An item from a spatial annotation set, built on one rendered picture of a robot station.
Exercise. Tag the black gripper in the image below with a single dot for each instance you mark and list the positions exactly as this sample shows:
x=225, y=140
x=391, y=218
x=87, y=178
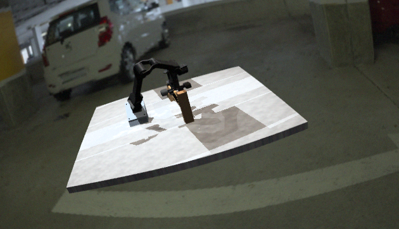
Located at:
x=175, y=86

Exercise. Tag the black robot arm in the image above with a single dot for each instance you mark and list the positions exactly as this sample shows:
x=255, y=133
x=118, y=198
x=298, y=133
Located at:
x=171, y=67

